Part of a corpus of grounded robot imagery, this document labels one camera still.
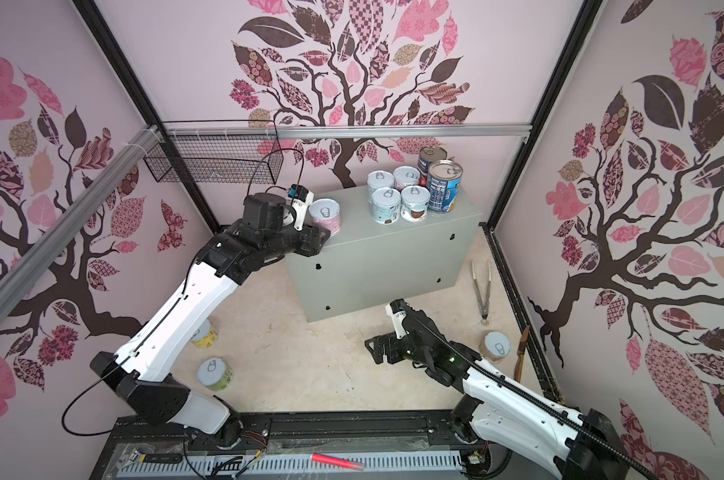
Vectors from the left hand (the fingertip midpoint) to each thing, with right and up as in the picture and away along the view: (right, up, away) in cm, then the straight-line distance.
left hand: (319, 234), depth 71 cm
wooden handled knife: (+58, -35, +17) cm, 70 cm away
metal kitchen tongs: (+50, -23, +24) cm, 60 cm away
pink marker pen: (+4, -55, -1) cm, 55 cm away
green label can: (-30, -38, +8) cm, 49 cm away
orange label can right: (+48, -31, +12) cm, 58 cm away
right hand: (+14, -27, +7) cm, 31 cm away
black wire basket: (-53, +35, +51) cm, 81 cm away
